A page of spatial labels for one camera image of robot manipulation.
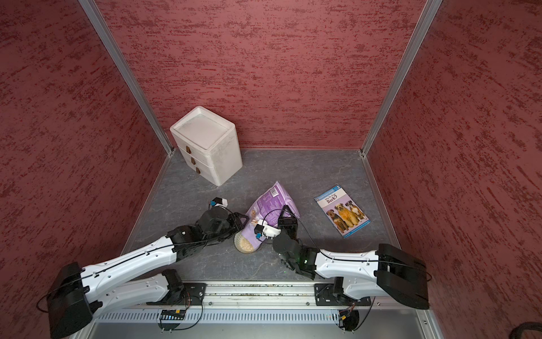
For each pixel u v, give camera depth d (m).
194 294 0.74
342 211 0.95
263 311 0.71
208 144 0.90
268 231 0.69
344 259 0.52
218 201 0.73
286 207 0.74
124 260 0.46
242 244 0.83
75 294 0.39
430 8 0.71
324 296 0.73
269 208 0.75
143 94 0.96
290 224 0.67
